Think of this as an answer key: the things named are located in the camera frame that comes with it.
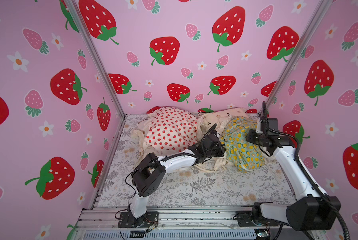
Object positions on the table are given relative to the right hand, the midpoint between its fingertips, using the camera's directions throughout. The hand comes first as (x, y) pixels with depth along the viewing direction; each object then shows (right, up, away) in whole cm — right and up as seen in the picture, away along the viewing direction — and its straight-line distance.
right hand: (247, 135), depth 81 cm
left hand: (-11, -8, +2) cm, 14 cm away
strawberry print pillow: (-43, +3, +8) cm, 44 cm away
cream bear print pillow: (-11, +11, +22) cm, 27 cm away
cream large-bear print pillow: (-66, 0, +19) cm, 69 cm away
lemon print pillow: (-4, -10, -3) cm, 11 cm away
